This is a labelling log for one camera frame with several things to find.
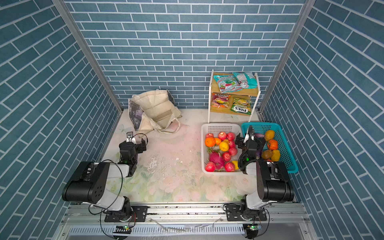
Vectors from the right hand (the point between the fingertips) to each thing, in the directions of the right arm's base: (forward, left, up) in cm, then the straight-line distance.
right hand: (248, 133), depth 91 cm
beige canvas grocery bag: (+20, +66, -4) cm, 69 cm away
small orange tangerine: (-2, +18, -7) cm, 19 cm away
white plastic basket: (+7, +19, -5) cm, 21 cm away
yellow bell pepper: (-9, -18, -9) cm, 22 cm away
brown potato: (-10, -11, -6) cm, 16 cm away
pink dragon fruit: (-17, +18, -4) cm, 25 cm away
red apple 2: (-23, +23, -2) cm, 32 cm away
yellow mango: (+5, -16, -7) cm, 19 cm away
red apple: (-13, +13, -7) cm, 20 cm away
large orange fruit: (-5, +23, -4) cm, 24 cm away
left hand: (-8, +70, -2) cm, 71 cm away
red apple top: (+2, +15, -7) cm, 17 cm away
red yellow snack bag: (+21, +18, +7) cm, 29 cm away
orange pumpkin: (-2, -17, -7) cm, 18 cm away
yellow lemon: (-18, +7, -7) cm, 20 cm away
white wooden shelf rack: (+11, +12, +22) cm, 27 cm away
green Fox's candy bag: (+19, +3, +6) cm, 20 cm away
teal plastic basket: (-11, -22, -6) cm, 26 cm away
